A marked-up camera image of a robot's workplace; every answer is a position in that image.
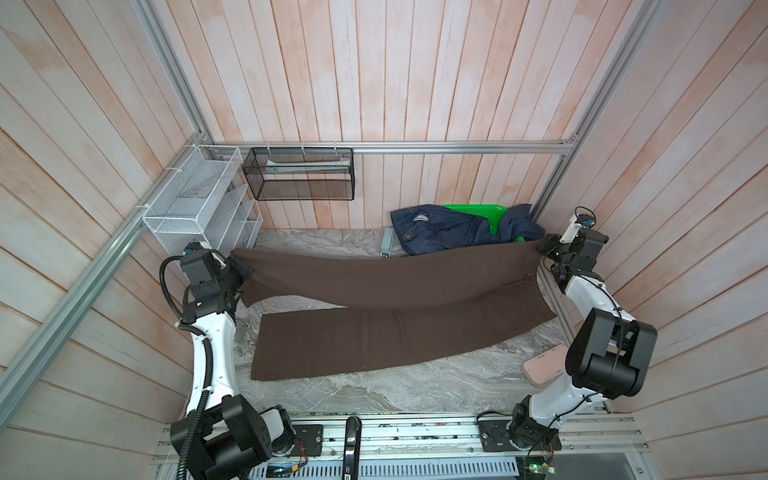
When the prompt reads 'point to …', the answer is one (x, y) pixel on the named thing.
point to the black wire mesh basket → (301, 173)
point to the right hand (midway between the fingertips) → (549, 232)
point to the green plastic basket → (492, 214)
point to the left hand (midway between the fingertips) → (246, 263)
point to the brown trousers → (320, 309)
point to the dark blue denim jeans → (429, 228)
